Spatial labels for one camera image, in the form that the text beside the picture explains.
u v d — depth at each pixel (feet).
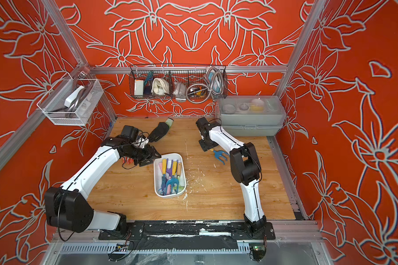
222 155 3.23
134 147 2.23
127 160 2.24
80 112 2.39
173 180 2.80
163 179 2.78
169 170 2.97
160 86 2.95
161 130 3.67
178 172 2.95
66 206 1.32
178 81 3.20
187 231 2.43
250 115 3.38
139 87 2.97
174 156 3.10
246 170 1.82
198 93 2.90
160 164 3.03
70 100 2.27
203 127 2.38
